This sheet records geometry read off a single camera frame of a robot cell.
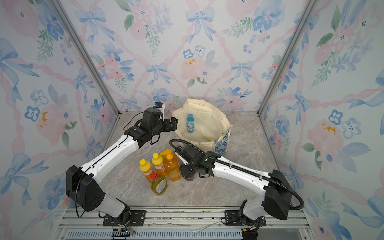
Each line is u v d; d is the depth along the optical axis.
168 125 0.72
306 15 0.71
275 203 0.40
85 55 0.86
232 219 0.73
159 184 0.73
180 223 0.74
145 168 0.71
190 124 1.00
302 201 0.41
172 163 0.77
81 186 0.41
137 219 0.74
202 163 0.55
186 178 0.88
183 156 0.59
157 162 0.72
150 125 0.60
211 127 0.98
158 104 0.70
